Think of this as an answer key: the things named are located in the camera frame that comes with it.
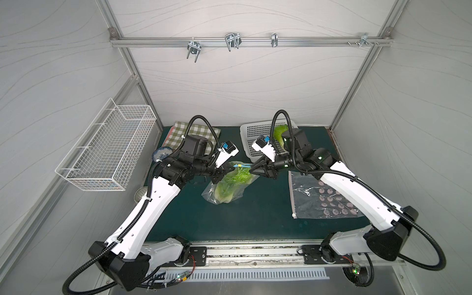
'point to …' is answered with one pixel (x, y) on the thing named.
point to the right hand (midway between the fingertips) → (251, 167)
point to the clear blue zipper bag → (209, 193)
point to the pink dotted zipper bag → (311, 198)
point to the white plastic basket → (250, 132)
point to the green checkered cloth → (178, 130)
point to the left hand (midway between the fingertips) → (232, 167)
